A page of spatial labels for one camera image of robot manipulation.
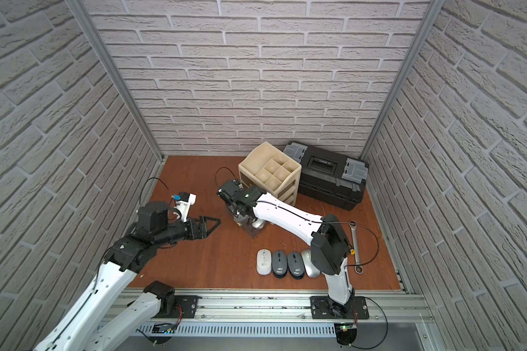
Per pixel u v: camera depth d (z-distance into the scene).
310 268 0.83
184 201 0.63
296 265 0.81
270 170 0.82
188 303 0.74
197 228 0.60
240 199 0.58
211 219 0.65
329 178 0.90
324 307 0.74
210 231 0.63
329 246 0.46
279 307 0.76
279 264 0.82
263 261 0.81
